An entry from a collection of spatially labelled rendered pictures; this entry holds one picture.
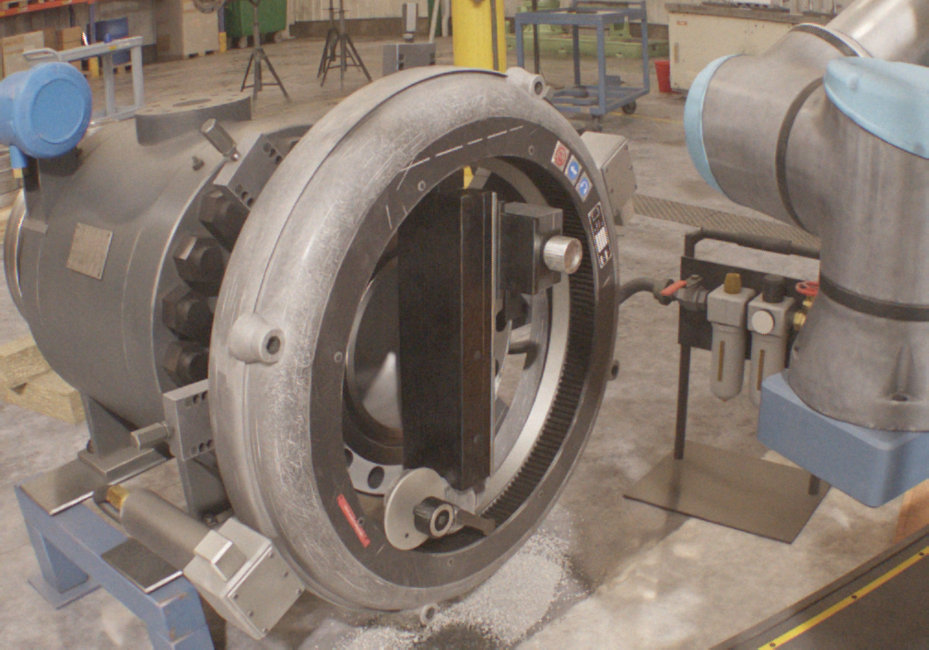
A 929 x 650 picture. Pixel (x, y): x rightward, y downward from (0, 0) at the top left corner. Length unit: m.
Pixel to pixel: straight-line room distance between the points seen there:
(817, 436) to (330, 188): 0.57
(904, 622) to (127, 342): 1.17
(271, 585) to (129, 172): 0.72
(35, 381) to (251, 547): 1.75
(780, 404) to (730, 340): 1.16
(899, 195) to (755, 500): 1.45
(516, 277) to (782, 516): 1.04
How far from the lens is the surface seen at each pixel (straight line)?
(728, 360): 1.97
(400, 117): 1.08
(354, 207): 1.02
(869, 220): 0.71
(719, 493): 2.10
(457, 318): 1.16
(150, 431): 1.07
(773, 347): 1.92
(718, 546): 1.94
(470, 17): 4.85
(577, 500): 2.08
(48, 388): 2.71
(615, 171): 1.52
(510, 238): 1.18
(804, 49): 0.88
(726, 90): 0.87
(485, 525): 1.33
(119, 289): 1.40
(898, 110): 0.69
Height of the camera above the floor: 1.10
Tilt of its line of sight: 20 degrees down
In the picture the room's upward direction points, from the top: 2 degrees counter-clockwise
